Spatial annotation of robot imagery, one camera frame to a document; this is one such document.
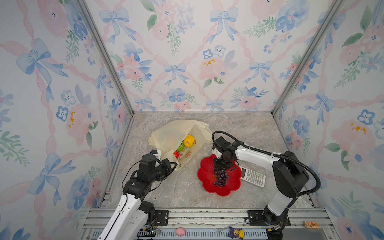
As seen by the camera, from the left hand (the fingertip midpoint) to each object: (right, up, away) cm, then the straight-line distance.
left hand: (178, 162), depth 75 cm
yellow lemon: (+5, +9, +22) cm, 24 cm away
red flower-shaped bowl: (+15, -9, +12) cm, 22 cm away
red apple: (-3, +1, +19) cm, 19 cm away
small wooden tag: (+65, -29, -4) cm, 71 cm away
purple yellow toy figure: (+27, -31, -7) cm, 42 cm away
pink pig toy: (+2, -30, -7) cm, 31 cm away
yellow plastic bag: (-8, +11, +13) cm, 19 cm away
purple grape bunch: (+24, -10, +7) cm, 26 cm away
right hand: (+21, -6, +13) cm, 25 cm away
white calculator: (+42, -11, +11) cm, 45 cm away
